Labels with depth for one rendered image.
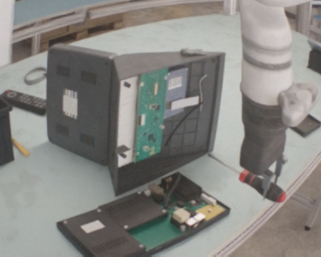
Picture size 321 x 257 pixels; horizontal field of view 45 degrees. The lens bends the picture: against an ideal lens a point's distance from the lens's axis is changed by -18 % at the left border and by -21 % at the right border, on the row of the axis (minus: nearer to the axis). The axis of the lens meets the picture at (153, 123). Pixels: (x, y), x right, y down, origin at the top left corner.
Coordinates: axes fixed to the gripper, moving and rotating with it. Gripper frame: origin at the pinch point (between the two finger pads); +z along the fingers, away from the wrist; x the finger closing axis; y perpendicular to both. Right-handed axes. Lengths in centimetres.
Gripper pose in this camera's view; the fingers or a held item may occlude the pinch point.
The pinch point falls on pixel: (269, 194)
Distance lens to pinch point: 65.4
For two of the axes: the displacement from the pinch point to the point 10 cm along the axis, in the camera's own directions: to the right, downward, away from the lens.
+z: 0.9, 7.9, 6.1
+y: -6.8, -4.0, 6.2
